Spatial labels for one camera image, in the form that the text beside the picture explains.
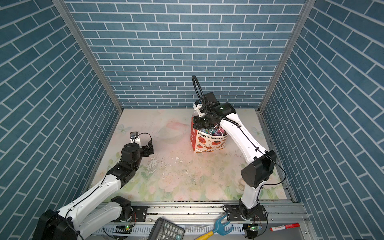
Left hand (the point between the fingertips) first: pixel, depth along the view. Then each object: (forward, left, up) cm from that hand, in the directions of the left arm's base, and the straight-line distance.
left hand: (144, 141), depth 83 cm
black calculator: (-40, -14, -13) cm, 44 cm away
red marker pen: (-40, -70, -13) cm, 82 cm away
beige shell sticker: (-21, -54, -13) cm, 60 cm away
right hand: (+3, -27, +11) cm, 30 cm away
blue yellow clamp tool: (-40, -39, -13) cm, 58 cm away
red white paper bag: (-3, -35, +6) cm, 35 cm away
